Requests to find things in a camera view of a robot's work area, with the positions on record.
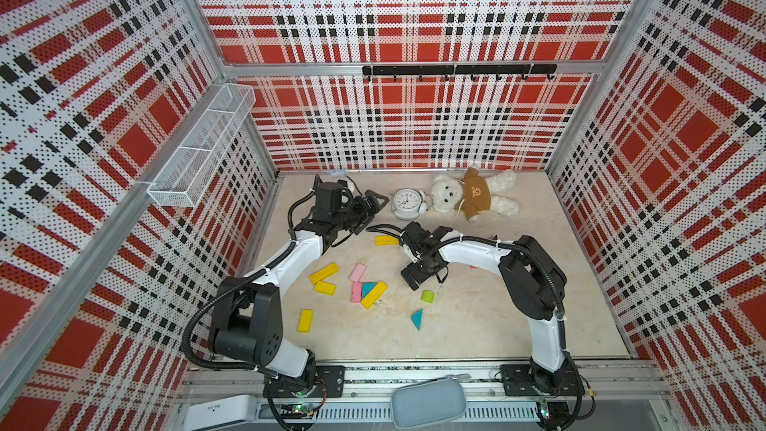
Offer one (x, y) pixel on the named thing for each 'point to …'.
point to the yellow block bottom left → (305, 320)
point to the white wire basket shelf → (187, 171)
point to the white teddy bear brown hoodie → (474, 194)
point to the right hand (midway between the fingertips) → (426, 272)
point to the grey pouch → (429, 402)
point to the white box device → (219, 411)
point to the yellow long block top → (385, 240)
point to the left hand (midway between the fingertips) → (386, 206)
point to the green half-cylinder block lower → (427, 296)
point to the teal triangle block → (417, 317)
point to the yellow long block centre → (374, 295)
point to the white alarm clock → (409, 204)
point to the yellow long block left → (324, 272)
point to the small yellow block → (324, 288)
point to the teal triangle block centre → (366, 287)
